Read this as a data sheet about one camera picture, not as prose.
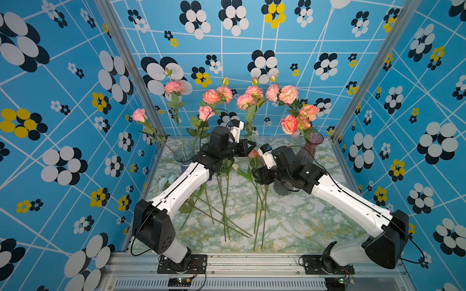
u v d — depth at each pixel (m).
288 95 0.73
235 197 0.93
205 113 0.69
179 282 0.72
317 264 0.74
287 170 0.55
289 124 0.67
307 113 0.71
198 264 0.74
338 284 0.69
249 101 0.69
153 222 0.42
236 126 0.68
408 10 0.68
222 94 0.72
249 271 0.73
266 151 0.66
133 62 0.85
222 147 0.59
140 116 0.70
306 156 0.98
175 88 0.77
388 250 0.38
